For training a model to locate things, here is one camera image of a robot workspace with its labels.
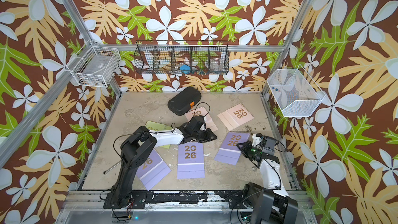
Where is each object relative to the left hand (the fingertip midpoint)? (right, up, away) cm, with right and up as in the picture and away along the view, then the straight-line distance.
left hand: (218, 135), depth 89 cm
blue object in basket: (-20, +40, +5) cm, 45 cm away
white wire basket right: (+41, +25, -6) cm, 49 cm away
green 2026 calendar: (-43, +4, +13) cm, 45 cm away
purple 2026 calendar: (-36, -19, -6) cm, 41 cm away
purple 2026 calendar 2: (-17, -14, -3) cm, 22 cm away
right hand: (+10, -4, -4) cm, 11 cm away
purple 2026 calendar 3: (+6, -9, -2) cm, 11 cm away
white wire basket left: (-70, +40, -4) cm, 81 cm away
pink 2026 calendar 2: (+14, +10, +16) cm, 23 cm away
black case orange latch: (-22, +21, +18) cm, 35 cm away
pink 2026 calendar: (-10, +14, +18) cm, 25 cm away
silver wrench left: (-62, -19, -7) cm, 66 cm away
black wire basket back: (-22, +49, +8) cm, 54 cm away
